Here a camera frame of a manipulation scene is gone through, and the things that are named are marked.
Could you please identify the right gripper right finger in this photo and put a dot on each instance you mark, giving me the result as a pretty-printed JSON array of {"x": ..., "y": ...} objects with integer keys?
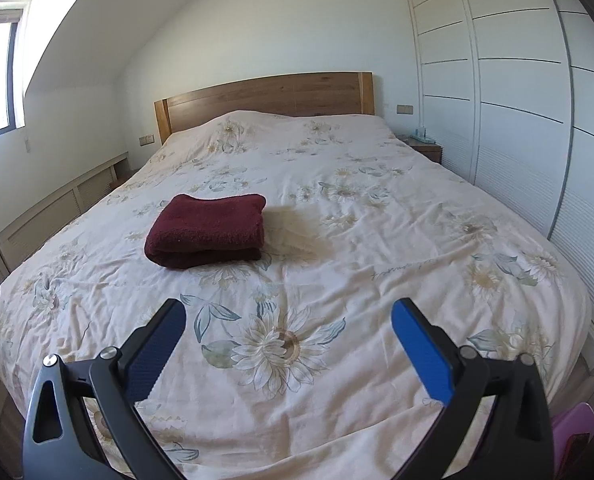
[{"x": 517, "y": 440}]

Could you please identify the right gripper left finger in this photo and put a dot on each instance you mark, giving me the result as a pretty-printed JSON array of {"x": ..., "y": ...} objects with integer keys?
[{"x": 59, "y": 439}]

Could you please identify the dark red knit sweater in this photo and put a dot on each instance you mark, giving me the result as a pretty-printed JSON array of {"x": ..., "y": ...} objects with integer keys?
[{"x": 194, "y": 232}]

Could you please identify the low white window cabinet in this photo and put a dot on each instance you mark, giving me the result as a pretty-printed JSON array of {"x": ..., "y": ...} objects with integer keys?
[{"x": 42, "y": 224}]

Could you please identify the purple stool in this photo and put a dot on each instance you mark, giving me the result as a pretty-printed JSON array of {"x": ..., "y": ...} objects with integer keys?
[{"x": 572, "y": 432}]

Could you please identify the floral cream duvet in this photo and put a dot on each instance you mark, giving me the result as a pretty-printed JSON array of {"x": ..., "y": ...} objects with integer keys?
[{"x": 288, "y": 367}]

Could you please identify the wooden bedside table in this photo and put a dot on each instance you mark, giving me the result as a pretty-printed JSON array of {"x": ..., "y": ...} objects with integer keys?
[{"x": 431, "y": 151}]

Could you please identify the items on bedside table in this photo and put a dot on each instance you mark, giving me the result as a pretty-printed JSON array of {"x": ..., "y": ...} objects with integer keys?
[{"x": 419, "y": 135}]

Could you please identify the white louvred wardrobe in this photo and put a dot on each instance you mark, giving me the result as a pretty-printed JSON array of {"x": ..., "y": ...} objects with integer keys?
[{"x": 507, "y": 89}]

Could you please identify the wooden headboard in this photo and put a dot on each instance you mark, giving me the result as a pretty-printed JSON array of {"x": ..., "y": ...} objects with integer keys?
[{"x": 295, "y": 95}]

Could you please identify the beige wall socket plate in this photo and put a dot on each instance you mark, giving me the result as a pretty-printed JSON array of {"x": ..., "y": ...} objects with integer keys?
[{"x": 145, "y": 140}]

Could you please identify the beige wall switch plate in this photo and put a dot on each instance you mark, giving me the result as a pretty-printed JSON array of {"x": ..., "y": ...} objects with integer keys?
[{"x": 405, "y": 109}]

